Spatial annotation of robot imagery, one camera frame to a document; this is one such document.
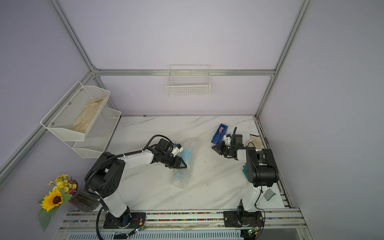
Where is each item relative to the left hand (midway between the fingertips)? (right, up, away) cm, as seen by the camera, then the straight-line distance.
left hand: (183, 168), depth 88 cm
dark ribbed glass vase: (-46, -11, -18) cm, 51 cm away
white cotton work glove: (+49, +15, +17) cm, 54 cm away
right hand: (+19, +10, +9) cm, 23 cm away
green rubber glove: (+38, -2, +2) cm, 38 cm away
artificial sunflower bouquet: (-47, -1, -28) cm, 54 cm away
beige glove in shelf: (-51, +28, -11) cm, 59 cm away
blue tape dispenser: (+25, +21, +16) cm, 36 cm away
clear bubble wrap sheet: (+6, +13, +5) cm, 16 cm away
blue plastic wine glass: (-1, -1, -6) cm, 7 cm away
